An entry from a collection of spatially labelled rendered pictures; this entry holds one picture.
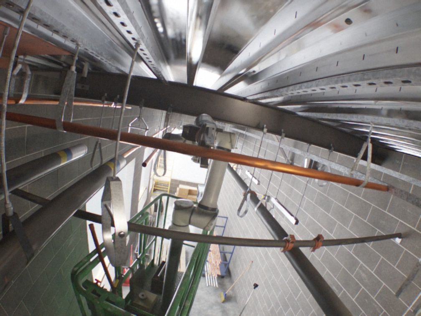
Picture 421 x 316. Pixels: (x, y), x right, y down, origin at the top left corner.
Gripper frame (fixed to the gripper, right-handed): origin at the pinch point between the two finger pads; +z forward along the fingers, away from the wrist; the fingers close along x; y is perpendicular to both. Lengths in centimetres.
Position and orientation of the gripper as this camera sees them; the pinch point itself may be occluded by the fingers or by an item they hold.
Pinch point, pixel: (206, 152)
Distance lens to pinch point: 63.6
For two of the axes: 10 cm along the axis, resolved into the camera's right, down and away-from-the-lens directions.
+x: -2.3, 8.7, 4.3
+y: 9.7, 1.8, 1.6
